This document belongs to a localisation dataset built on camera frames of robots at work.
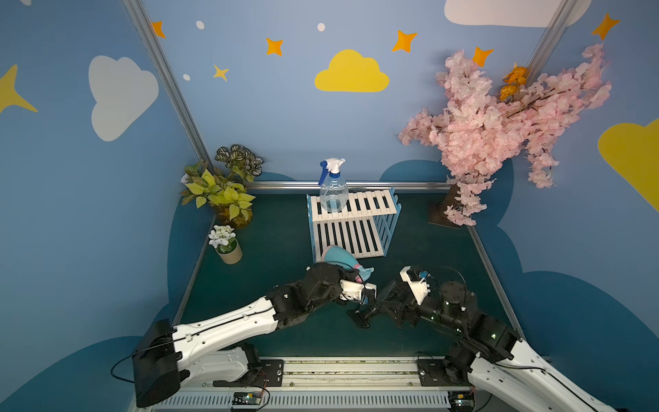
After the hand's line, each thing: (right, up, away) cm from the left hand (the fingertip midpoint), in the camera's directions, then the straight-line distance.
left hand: (353, 263), depth 73 cm
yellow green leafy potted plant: (-45, +24, +17) cm, 54 cm away
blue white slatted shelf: (+8, +9, +35) cm, 37 cm away
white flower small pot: (-45, +2, +21) cm, 50 cm away
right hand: (+11, -7, -1) cm, 13 cm away
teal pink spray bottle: (-3, +1, +8) cm, 9 cm away
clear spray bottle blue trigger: (-6, +21, 0) cm, 22 cm away
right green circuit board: (+31, -39, -1) cm, 50 cm away
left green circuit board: (-31, -38, -1) cm, 49 cm away
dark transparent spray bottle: (+3, -19, +10) cm, 22 cm away
